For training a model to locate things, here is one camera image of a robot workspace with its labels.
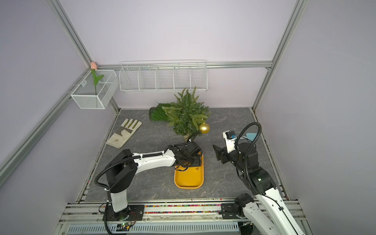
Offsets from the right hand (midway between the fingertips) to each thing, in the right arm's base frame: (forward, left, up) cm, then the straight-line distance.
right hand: (221, 142), depth 71 cm
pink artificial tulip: (+43, +74, +9) cm, 86 cm away
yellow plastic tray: (-10, +16, -22) cm, 29 cm away
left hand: (-2, +11, -21) cm, 24 cm away
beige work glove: (+23, +64, -25) cm, 73 cm away
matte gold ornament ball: (+8, +8, +1) cm, 11 cm away
